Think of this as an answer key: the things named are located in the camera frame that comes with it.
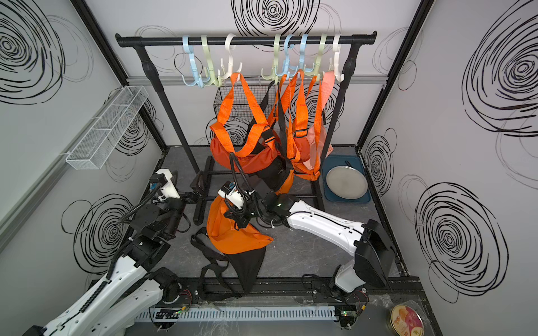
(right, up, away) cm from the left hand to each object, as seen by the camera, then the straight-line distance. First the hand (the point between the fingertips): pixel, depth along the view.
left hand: (189, 172), depth 66 cm
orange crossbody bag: (+7, -26, +16) cm, 31 cm away
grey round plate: (+64, -6, +38) cm, 75 cm away
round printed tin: (+69, -47, -1) cm, 84 cm away
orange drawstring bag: (+32, -7, +14) cm, 35 cm away
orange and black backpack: (+12, -39, +12) cm, 42 cm away
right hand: (+11, -15, +4) cm, 19 cm away
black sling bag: (+29, 0, +14) cm, 33 cm away
